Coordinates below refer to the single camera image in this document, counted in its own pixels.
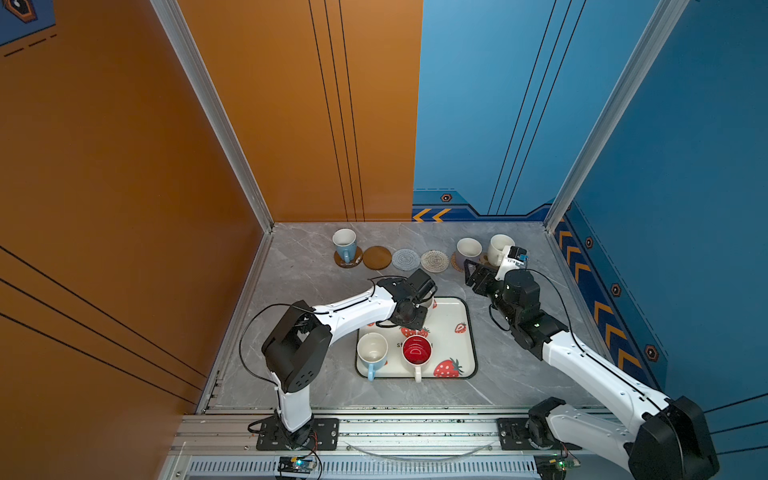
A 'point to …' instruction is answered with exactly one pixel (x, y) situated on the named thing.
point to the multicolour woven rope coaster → (434, 261)
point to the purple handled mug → (467, 248)
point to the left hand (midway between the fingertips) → (417, 319)
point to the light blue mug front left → (372, 351)
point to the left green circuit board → (296, 464)
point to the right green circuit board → (554, 466)
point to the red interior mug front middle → (417, 351)
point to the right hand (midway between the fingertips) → (471, 265)
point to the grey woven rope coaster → (405, 259)
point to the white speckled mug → (427, 303)
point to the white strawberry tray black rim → (452, 329)
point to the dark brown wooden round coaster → (353, 264)
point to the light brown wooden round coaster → (377, 257)
